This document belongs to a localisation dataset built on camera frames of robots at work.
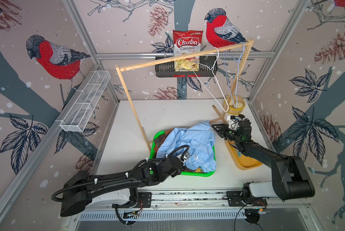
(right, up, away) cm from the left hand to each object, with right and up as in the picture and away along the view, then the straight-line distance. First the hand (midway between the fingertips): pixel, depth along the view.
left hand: (181, 157), depth 77 cm
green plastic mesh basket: (+2, -8, -3) cm, 9 cm away
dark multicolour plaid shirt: (-13, +7, +7) cm, 17 cm away
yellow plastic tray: (+38, -6, +8) cm, 40 cm away
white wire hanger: (+30, +51, +37) cm, 70 cm away
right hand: (+19, +16, +10) cm, 27 cm away
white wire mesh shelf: (-53, +25, -4) cm, 58 cm away
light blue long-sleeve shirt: (+11, +9, +5) cm, 15 cm away
